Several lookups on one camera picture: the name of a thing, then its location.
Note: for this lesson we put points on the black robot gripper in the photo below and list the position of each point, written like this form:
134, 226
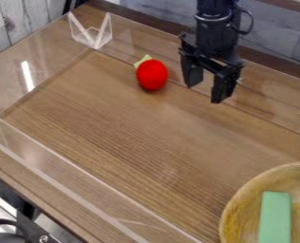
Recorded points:
211, 42

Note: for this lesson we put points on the brown wooden bowl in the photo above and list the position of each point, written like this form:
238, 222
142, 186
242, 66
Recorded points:
239, 219

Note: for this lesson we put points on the green rectangular block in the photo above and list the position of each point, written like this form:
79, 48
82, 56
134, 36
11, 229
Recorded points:
275, 218

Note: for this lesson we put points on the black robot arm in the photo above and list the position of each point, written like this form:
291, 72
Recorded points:
213, 6

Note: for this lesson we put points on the small light green piece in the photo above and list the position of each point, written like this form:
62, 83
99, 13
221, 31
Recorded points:
143, 59

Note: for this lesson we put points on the clear acrylic corner bracket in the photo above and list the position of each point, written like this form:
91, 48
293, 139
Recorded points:
92, 37

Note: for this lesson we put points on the black metal table bracket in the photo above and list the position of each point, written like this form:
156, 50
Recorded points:
32, 232

